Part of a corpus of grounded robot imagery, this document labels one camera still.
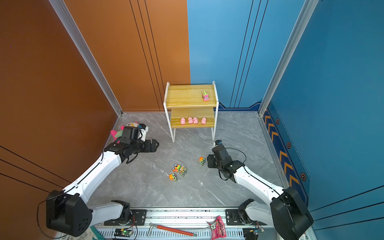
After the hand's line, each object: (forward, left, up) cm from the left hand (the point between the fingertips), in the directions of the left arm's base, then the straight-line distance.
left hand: (153, 141), depth 85 cm
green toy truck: (-12, -17, -13) cm, 24 cm away
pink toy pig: (+14, -16, +2) cm, 21 cm away
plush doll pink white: (+13, +28, -10) cm, 32 cm away
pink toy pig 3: (+14, -24, +3) cm, 28 cm away
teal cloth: (-43, +18, -13) cm, 49 cm away
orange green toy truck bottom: (-15, -11, -13) cm, 23 cm away
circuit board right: (-41, -52, -17) cm, 68 cm away
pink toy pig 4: (+14, -29, +2) cm, 32 cm away
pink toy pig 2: (+14, -21, +2) cm, 25 cm away
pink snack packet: (-39, -36, -14) cm, 55 cm away
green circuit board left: (-41, +10, -16) cm, 45 cm away
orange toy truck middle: (-10, -14, -13) cm, 21 cm away
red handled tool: (-40, -13, -15) cm, 45 cm away
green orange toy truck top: (-5, -28, -13) cm, 32 cm away
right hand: (-6, -33, -8) cm, 34 cm away
